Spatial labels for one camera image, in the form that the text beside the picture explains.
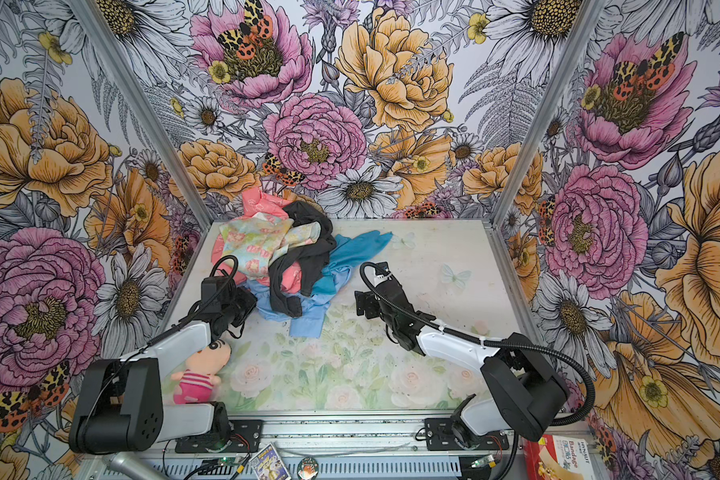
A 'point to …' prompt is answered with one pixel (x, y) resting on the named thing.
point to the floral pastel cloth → (250, 245)
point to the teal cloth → (349, 252)
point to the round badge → (307, 468)
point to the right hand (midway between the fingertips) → (370, 298)
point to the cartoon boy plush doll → (200, 376)
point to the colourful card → (267, 465)
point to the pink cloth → (256, 203)
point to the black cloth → (311, 258)
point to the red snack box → (558, 457)
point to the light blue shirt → (315, 307)
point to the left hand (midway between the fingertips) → (259, 303)
